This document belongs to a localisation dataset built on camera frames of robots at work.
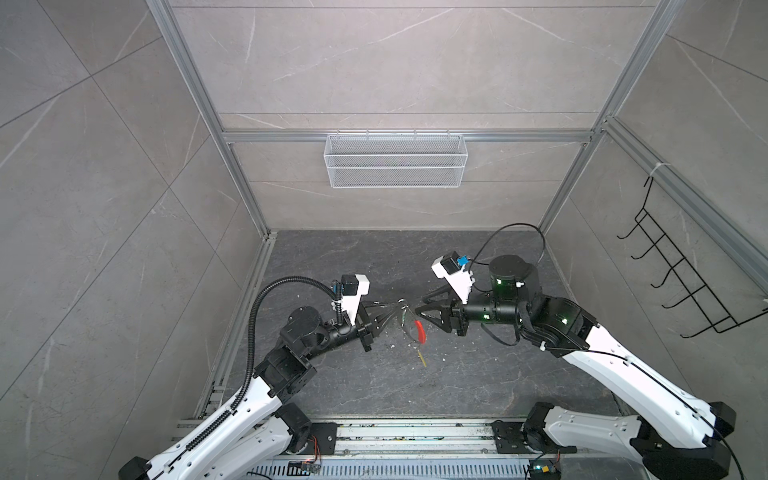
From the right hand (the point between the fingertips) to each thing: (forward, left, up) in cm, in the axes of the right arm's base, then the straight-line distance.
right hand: (421, 303), depth 60 cm
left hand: (0, +5, +1) cm, 5 cm away
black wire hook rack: (-2, -61, -2) cm, 61 cm away
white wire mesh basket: (+58, +4, -4) cm, 58 cm away
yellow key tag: (+1, -3, -34) cm, 34 cm away
